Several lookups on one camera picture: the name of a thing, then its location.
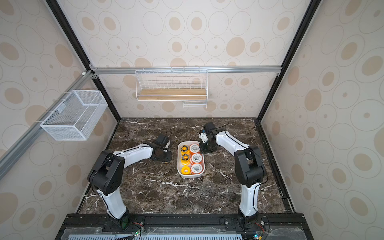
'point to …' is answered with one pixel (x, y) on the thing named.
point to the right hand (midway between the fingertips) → (200, 153)
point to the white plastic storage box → (190, 162)
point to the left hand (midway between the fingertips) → (170, 156)
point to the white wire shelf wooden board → (190, 86)
